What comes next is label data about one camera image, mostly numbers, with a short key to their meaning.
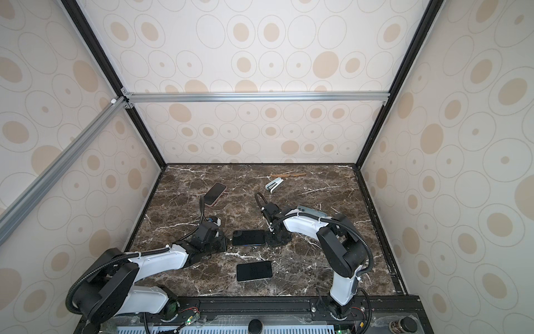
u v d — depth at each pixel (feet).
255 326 2.08
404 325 2.07
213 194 3.48
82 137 2.34
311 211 3.34
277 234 2.53
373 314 2.39
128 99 2.95
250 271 2.77
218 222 2.78
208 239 2.31
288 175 3.83
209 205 3.37
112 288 1.38
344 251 1.56
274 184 3.57
